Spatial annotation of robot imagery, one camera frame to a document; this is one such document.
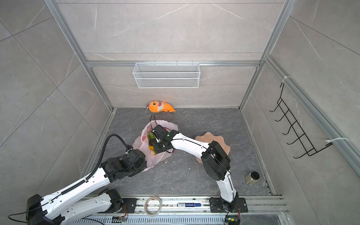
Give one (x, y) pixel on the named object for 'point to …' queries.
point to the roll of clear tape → (146, 207)
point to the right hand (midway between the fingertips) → (159, 149)
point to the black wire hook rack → (309, 148)
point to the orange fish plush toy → (156, 106)
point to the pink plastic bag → (141, 143)
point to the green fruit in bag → (150, 136)
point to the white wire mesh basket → (167, 75)
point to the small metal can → (252, 177)
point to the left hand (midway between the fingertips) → (148, 162)
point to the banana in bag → (152, 150)
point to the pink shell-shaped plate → (207, 138)
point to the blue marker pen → (188, 204)
